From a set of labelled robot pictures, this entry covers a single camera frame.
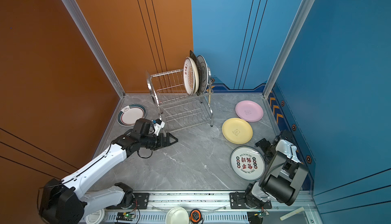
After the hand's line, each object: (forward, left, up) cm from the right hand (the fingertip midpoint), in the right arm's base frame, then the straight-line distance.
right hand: (260, 151), depth 87 cm
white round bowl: (-30, +46, -2) cm, 55 cm away
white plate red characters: (-6, +8, -2) cm, 10 cm away
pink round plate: (+31, -1, -2) cm, 31 cm away
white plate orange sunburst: (+33, +41, +30) cm, 60 cm away
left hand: (0, +49, +13) cm, 50 cm away
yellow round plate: (+15, +10, -2) cm, 18 cm away
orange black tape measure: (-31, +37, +1) cm, 48 cm away
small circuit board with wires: (-30, +6, -2) cm, 30 cm away
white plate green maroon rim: (+27, +86, 0) cm, 90 cm away
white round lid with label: (-31, +78, +6) cm, 84 cm away
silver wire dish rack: (+29, +50, +3) cm, 58 cm away
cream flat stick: (-30, -7, -3) cm, 31 cm away
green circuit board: (-30, +71, -3) cm, 77 cm away
